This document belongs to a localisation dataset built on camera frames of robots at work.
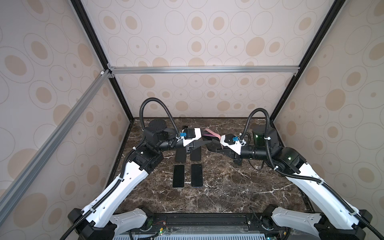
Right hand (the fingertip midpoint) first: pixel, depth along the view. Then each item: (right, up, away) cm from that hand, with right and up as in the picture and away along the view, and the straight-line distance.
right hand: (219, 147), depth 62 cm
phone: (-20, -9, +38) cm, 44 cm away
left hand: (-4, +4, -8) cm, 10 cm away
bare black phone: (-20, -20, +28) cm, 40 cm away
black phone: (-10, -9, +37) cm, 40 cm away
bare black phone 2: (-9, -20, +28) cm, 36 cm away
